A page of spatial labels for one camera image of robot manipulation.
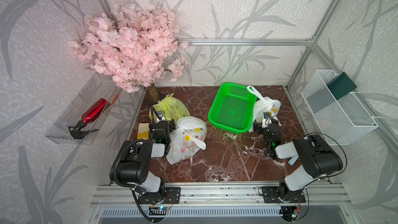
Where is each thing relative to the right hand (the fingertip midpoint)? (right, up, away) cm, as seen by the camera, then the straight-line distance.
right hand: (264, 117), depth 94 cm
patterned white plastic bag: (-1, +8, -5) cm, 9 cm away
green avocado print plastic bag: (-56, +6, -3) cm, 56 cm away
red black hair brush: (-81, +6, -30) cm, 87 cm away
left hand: (-62, -1, -1) cm, 62 cm away
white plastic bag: (-45, -10, -12) cm, 48 cm away
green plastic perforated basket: (-17, +5, +14) cm, 23 cm away
